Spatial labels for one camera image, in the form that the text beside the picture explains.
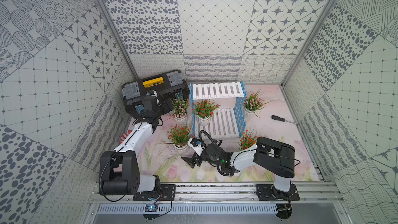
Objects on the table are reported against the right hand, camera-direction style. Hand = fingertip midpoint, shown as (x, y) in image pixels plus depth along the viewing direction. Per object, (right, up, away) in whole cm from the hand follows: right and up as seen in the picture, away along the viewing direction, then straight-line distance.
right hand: (187, 150), depth 82 cm
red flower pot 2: (+9, +21, +5) cm, 23 cm away
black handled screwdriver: (+61, +14, +18) cm, 65 cm away
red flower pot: (-3, +8, -4) cm, 9 cm away
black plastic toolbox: (-14, +36, +15) cm, 41 cm away
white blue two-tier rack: (+26, +12, +16) cm, 33 cm away
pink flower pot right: (+38, +24, +9) cm, 46 cm away
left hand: (-11, +25, +6) cm, 28 cm away
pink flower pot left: (-5, +21, +6) cm, 23 cm away
